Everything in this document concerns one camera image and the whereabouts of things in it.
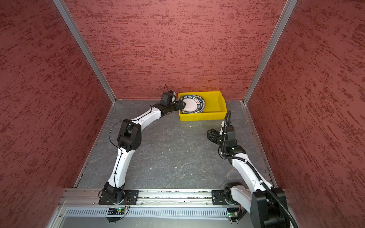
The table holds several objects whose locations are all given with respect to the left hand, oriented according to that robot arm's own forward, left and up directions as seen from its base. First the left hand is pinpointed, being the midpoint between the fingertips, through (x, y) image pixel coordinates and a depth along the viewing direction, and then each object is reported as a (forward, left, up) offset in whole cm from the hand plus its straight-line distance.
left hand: (181, 106), depth 103 cm
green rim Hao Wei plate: (+4, -10, -3) cm, 11 cm away
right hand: (-25, -20, +1) cm, 32 cm away
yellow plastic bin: (+10, -28, -10) cm, 32 cm away
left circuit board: (-64, +32, -11) cm, 72 cm away
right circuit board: (-63, -29, -11) cm, 70 cm away
